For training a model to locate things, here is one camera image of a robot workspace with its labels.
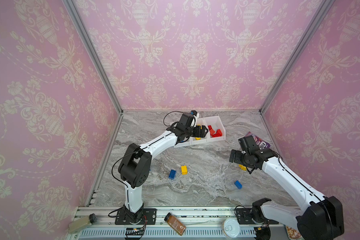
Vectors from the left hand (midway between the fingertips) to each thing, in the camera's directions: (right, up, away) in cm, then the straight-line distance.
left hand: (203, 130), depth 88 cm
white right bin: (+12, +4, +24) cm, 27 cm away
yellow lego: (-12, -23, 0) cm, 26 cm away
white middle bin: (+2, +6, +18) cm, 19 cm away
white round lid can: (+9, -43, -21) cm, 49 cm away
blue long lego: (-18, -25, -1) cm, 31 cm away
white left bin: (-13, -9, +7) cm, 17 cm away
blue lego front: (+18, -30, -5) cm, 35 cm away
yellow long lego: (-2, -6, +15) cm, 16 cm away
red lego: (+12, -3, +17) cm, 21 cm away
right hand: (+19, -15, -5) cm, 25 cm away
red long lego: (+8, -1, +17) cm, 19 cm away
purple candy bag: (+41, -10, +11) cm, 43 cm away
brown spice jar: (-16, -42, -19) cm, 49 cm away
